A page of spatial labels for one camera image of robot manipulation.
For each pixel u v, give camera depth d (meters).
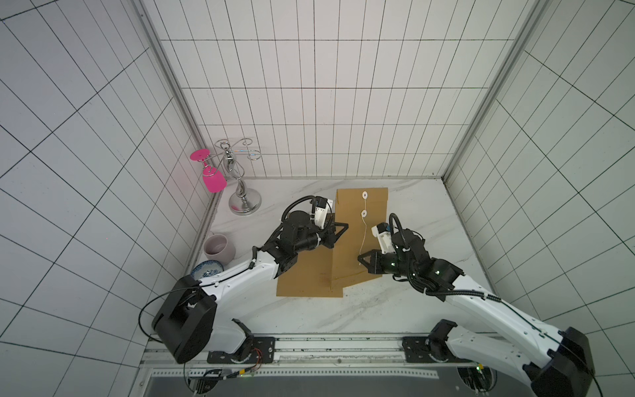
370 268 0.66
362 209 0.78
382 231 0.69
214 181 0.98
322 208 0.68
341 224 0.75
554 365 0.38
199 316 0.40
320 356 0.73
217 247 0.94
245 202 1.10
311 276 0.88
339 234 0.73
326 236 0.67
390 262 0.63
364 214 0.79
